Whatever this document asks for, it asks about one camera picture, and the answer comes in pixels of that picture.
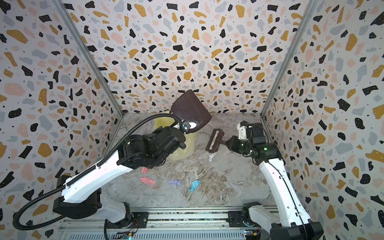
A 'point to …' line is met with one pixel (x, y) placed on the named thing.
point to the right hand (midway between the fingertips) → (224, 140)
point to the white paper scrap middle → (211, 156)
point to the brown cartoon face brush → (215, 140)
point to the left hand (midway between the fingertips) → (168, 129)
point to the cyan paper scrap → (195, 184)
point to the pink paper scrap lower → (147, 180)
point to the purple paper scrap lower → (176, 182)
